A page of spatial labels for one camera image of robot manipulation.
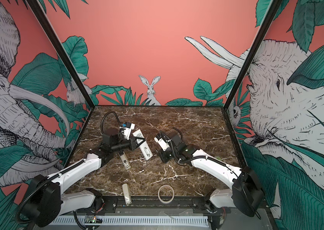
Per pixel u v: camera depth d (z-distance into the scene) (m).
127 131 0.73
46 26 0.75
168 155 0.68
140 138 0.78
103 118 1.15
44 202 0.40
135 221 0.70
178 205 0.75
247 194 0.41
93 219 0.70
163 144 0.71
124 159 0.86
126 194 0.75
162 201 0.75
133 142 0.71
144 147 0.79
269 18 0.73
